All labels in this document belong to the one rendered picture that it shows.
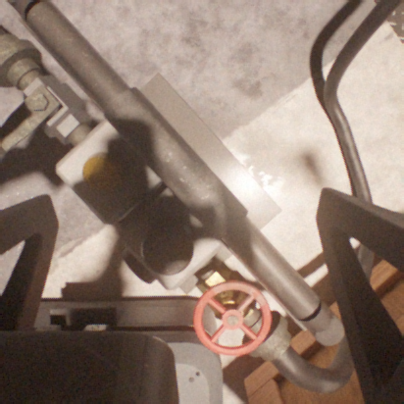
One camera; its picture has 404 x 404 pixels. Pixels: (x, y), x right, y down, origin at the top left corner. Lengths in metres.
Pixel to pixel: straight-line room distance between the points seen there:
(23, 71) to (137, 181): 0.17
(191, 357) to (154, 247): 0.36
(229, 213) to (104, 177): 0.13
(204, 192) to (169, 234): 0.08
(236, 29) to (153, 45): 0.19
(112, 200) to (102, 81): 0.14
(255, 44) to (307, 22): 0.13
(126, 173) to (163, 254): 0.09
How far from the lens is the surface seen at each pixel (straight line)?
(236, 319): 0.34
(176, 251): 0.32
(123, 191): 0.36
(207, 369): 0.65
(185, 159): 0.24
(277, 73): 0.86
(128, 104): 0.25
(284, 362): 0.43
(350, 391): 0.71
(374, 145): 0.91
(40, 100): 0.38
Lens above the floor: 0.81
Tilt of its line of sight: 85 degrees down
